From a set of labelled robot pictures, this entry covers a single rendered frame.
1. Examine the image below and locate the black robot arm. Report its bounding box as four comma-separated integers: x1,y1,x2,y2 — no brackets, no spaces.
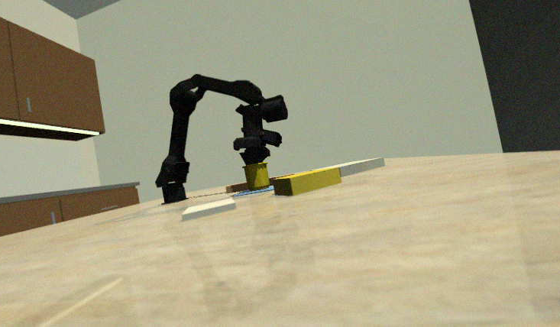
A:
155,74,288,205

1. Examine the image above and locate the yellow rectangular block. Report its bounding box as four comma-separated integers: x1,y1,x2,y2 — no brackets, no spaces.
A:
273,167,342,196

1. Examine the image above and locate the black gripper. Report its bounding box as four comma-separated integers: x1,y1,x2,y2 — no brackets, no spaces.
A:
233,122,270,166

